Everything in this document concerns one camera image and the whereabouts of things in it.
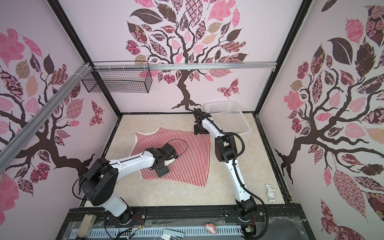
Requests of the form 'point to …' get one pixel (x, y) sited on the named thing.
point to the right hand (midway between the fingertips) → (201, 130)
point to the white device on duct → (170, 234)
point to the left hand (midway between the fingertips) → (158, 167)
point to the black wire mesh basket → (120, 81)
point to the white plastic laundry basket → (228, 116)
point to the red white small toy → (211, 228)
